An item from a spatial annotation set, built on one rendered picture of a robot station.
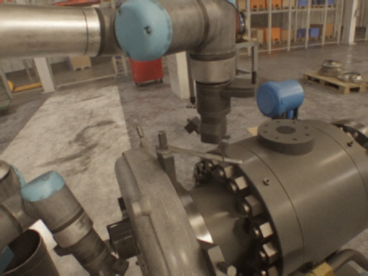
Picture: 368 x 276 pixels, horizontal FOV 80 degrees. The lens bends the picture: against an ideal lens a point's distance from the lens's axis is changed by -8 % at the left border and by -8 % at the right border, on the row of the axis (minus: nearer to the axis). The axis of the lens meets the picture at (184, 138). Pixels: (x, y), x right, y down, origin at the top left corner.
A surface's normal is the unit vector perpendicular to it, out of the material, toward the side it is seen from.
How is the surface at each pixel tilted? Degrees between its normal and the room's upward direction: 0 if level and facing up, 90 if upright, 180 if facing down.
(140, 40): 91
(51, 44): 122
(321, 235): 74
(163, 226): 33
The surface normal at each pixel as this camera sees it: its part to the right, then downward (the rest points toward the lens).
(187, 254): 0.18, -0.38
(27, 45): 0.54, 0.73
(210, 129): -0.40, 0.17
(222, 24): 0.66, 0.46
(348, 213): 0.34, 0.04
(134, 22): -0.70, 0.40
